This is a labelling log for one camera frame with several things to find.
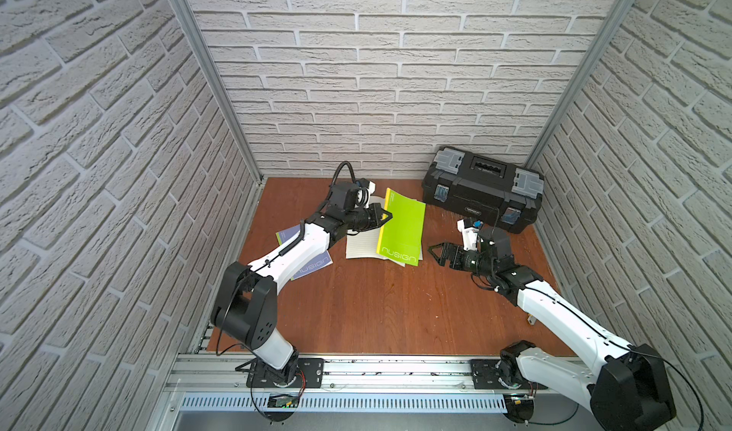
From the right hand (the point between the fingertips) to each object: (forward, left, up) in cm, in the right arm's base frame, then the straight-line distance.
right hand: (441, 251), depth 82 cm
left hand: (+9, +12, +8) cm, 17 cm away
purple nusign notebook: (+6, +37, -13) cm, 40 cm away
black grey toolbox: (+18, -24, +2) cm, 30 cm away
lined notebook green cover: (+1, +12, +6) cm, 14 cm away
